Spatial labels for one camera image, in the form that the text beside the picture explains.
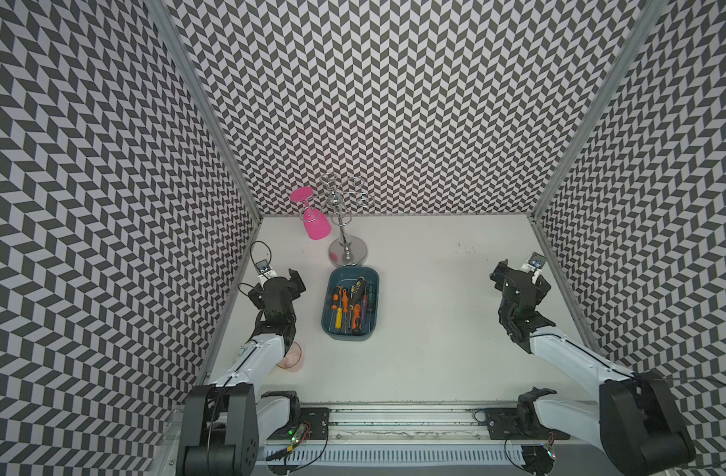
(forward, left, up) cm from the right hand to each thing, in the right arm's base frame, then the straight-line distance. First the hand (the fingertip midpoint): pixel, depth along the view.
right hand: (520, 272), depth 84 cm
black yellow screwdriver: (0, +48, -11) cm, 49 cm away
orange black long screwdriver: (-9, +47, -11) cm, 50 cm away
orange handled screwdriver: (-2, +52, -13) cm, 53 cm away
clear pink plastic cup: (-20, +66, -14) cm, 70 cm away
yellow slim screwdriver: (-9, +53, -12) cm, 55 cm away
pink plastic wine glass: (+20, +62, -1) cm, 65 cm away
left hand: (0, +71, -2) cm, 71 cm away
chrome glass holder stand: (+18, +53, -13) cm, 58 cm away
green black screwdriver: (-2, +43, -11) cm, 45 cm away
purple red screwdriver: (-3, +46, -12) cm, 47 cm away
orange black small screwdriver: (-3, +55, -12) cm, 56 cm away
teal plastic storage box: (+4, +53, -9) cm, 54 cm away
